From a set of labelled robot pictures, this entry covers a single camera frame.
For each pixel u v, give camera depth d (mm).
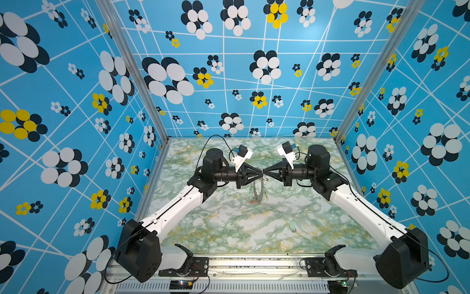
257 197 753
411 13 687
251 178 668
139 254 402
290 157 615
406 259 395
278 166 645
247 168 664
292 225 845
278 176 652
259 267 753
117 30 740
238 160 621
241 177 610
